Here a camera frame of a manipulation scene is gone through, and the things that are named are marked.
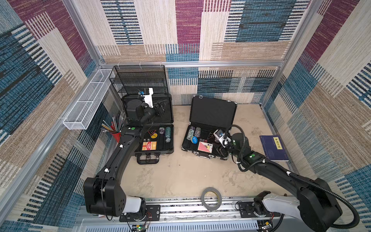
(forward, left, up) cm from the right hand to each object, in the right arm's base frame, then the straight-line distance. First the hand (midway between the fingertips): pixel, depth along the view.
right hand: (219, 141), depth 86 cm
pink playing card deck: (+2, +8, -9) cm, 12 cm away
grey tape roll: (-27, +2, -11) cm, 29 cm away
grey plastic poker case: (+9, +40, -9) cm, 42 cm away
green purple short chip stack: (+14, +37, -8) cm, 40 cm away
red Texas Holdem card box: (+4, +43, -9) cm, 44 cm away
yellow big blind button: (+11, +42, -10) cm, 44 cm away
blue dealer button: (+7, +15, -8) cm, 18 cm away
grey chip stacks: (+11, +17, -7) cm, 21 cm away
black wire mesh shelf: (+45, +55, +13) cm, 72 cm away
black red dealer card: (+14, +44, -9) cm, 47 cm away
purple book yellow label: (+1, -38, -12) cm, 40 cm away
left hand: (+11, +29, +24) cm, 39 cm away
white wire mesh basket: (+2, +70, +22) cm, 74 cm away
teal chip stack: (+11, +32, -8) cm, 35 cm away
